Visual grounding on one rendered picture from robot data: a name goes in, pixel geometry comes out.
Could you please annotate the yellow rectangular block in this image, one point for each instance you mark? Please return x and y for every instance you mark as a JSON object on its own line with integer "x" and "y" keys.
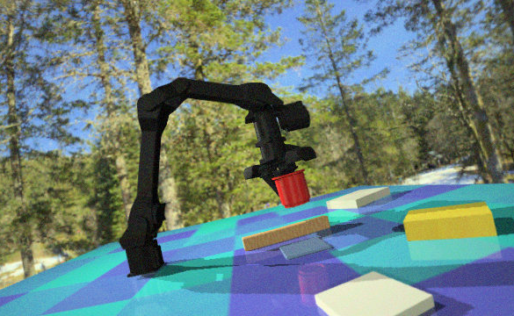
{"x": 450, "y": 222}

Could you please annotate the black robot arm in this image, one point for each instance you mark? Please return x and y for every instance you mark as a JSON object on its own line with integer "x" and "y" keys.
{"x": 144, "y": 255}

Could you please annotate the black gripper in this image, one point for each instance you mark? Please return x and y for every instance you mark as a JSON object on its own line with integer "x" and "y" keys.
{"x": 275, "y": 156}

